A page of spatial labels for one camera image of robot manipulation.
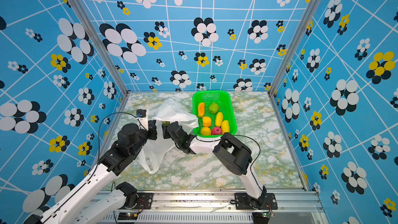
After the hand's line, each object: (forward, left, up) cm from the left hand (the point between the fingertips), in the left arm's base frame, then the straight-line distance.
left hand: (156, 119), depth 74 cm
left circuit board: (-36, +13, -28) cm, 47 cm away
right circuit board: (-36, -51, -28) cm, 68 cm away
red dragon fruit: (+5, -31, -19) cm, 36 cm away
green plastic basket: (+36, -38, -23) cm, 57 cm away
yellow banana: (+16, -33, -21) cm, 42 cm away
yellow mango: (+9, -37, -21) cm, 43 cm away
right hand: (+6, -1, -14) cm, 15 cm away
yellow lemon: (+5, -24, -19) cm, 31 cm away
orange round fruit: (+12, -25, -19) cm, 34 cm away
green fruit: (+23, -30, -19) cm, 42 cm away
